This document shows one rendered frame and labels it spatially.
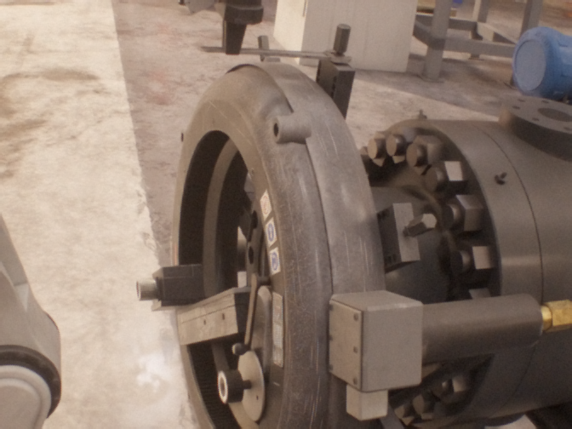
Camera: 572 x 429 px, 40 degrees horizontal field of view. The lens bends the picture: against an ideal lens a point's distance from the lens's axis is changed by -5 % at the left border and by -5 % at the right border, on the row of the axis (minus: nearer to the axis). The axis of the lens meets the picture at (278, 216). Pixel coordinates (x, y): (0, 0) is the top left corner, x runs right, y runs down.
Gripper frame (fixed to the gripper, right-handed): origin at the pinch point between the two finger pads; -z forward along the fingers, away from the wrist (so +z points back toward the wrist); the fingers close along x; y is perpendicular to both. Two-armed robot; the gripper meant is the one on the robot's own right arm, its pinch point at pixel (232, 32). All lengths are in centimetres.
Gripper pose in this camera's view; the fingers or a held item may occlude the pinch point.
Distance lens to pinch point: 118.0
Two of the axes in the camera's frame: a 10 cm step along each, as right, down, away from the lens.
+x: 2.6, 5.2, -8.1
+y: 9.5, -0.1, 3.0
